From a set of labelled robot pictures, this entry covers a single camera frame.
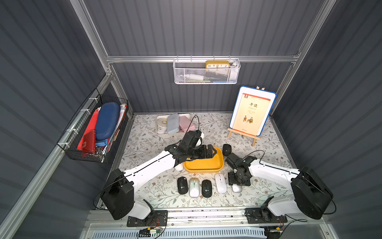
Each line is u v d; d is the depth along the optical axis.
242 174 0.63
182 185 0.83
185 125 1.05
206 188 0.82
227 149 0.96
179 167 0.89
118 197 0.41
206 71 0.90
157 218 0.73
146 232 0.72
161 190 0.83
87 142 0.65
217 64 0.87
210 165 0.91
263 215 0.66
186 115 1.20
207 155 0.69
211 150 0.70
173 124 1.04
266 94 0.84
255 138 0.96
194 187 0.82
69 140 0.61
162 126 1.08
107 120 0.73
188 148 0.61
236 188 0.84
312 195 0.44
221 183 0.83
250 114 0.91
